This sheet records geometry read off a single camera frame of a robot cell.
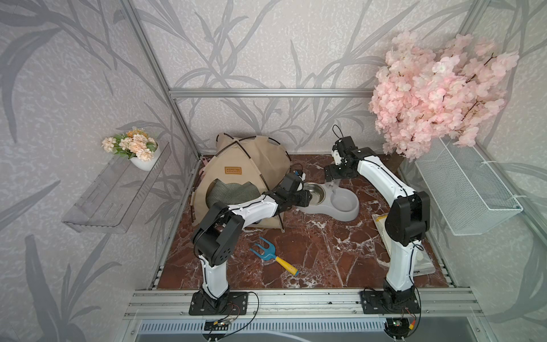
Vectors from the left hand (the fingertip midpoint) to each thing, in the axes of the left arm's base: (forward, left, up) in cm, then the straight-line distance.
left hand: (309, 196), depth 91 cm
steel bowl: (+6, -5, -7) cm, 11 cm away
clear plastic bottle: (+9, -12, -3) cm, 15 cm away
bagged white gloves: (-25, -44, -9) cm, 51 cm away
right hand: (+10, -11, +4) cm, 15 cm away
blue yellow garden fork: (-22, +16, -9) cm, 29 cm away
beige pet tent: (+7, +22, +15) cm, 27 cm away
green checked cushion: (+6, +42, -6) cm, 43 cm away
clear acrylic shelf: (-19, +64, +21) cm, 70 cm away
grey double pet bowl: (0, -16, -7) cm, 17 cm away
